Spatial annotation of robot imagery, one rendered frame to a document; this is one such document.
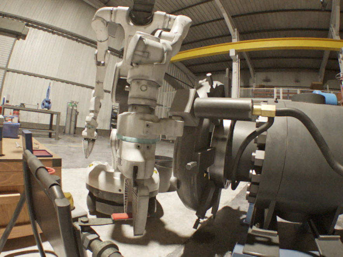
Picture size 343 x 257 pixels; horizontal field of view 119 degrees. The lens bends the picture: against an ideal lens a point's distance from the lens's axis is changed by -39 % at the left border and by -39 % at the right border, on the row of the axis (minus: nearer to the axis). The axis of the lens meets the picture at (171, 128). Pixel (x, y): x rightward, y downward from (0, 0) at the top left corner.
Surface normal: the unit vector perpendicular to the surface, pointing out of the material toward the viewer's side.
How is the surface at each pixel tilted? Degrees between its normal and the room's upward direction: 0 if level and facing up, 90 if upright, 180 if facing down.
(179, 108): 67
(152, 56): 124
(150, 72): 89
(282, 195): 119
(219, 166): 107
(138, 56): 135
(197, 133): 81
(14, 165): 90
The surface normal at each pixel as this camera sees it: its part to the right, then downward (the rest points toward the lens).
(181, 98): -0.44, -0.44
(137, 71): -0.25, -0.04
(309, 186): -0.53, 0.24
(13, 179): 0.85, 0.08
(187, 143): -0.52, -0.17
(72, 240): 0.95, 0.09
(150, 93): 0.64, 0.07
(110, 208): 0.04, -0.02
